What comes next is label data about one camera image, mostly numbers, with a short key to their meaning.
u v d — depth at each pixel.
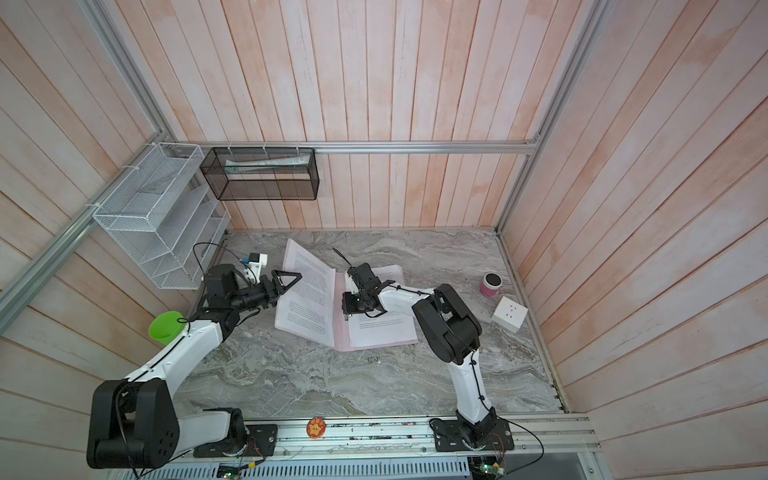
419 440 0.75
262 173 1.04
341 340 0.90
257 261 0.77
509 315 0.93
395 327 0.94
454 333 0.55
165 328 0.78
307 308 0.86
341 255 1.15
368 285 0.78
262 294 0.73
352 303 0.88
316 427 0.76
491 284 0.98
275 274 0.73
